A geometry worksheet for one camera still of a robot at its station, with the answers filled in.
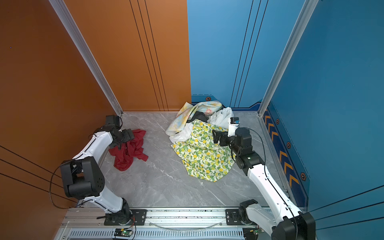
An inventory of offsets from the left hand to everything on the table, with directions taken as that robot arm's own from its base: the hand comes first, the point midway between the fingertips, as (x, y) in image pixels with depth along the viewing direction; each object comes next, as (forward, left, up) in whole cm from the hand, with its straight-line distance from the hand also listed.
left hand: (125, 136), depth 91 cm
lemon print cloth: (-8, -48, -10) cm, 50 cm away
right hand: (-5, -56, +14) cm, 58 cm away
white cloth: (+18, -60, 0) cm, 63 cm away
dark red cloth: (-5, -4, -7) cm, 9 cm away
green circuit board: (-47, -9, -13) cm, 50 cm away
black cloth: (+24, -47, -6) cm, 53 cm away
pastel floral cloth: (+23, -38, +1) cm, 44 cm away
